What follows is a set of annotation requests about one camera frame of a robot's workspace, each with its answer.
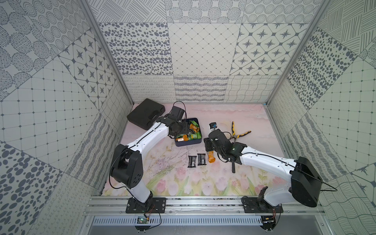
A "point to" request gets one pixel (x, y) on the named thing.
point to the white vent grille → (178, 221)
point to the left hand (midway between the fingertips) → (184, 126)
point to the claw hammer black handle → (233, 168)
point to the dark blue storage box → (194, 135)
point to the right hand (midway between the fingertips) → (207, 140)
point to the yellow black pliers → (235, 136)
